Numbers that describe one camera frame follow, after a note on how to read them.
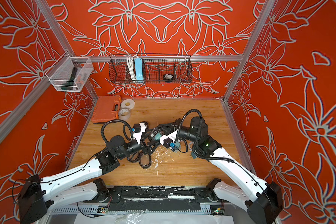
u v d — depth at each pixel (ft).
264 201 1.23
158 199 2.39
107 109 3.58
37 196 1.30
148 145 1.90
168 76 3.13
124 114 3.52
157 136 2.09
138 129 1.86
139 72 2.98
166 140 1.75
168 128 1.99
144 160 2.78
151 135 2.11
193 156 2.79
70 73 2.96
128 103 3.85
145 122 3.30
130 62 2.87
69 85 2.58
